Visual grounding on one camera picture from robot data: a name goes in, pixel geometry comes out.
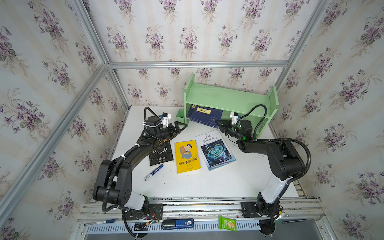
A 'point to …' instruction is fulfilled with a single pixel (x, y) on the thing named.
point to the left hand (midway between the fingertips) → (183, 126)
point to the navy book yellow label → (206, 116)
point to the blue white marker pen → (152, 172)
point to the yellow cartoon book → (187, 157)
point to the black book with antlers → (161, 155)
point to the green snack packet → (227, 223)
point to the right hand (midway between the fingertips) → (213, 122)
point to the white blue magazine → (215, 152)
